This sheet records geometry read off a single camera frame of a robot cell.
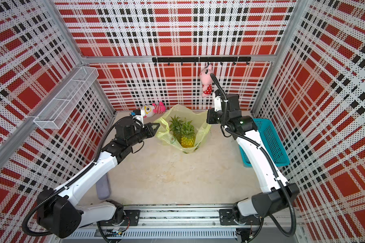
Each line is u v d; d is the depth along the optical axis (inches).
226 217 28.3
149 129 26.1
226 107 20.1
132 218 29.0
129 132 23.4
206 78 35.7
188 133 33.1
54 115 27.2
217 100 25.0
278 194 15.0
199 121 30.2
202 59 34.9
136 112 26.5
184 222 28.9
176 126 35.0
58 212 15.3
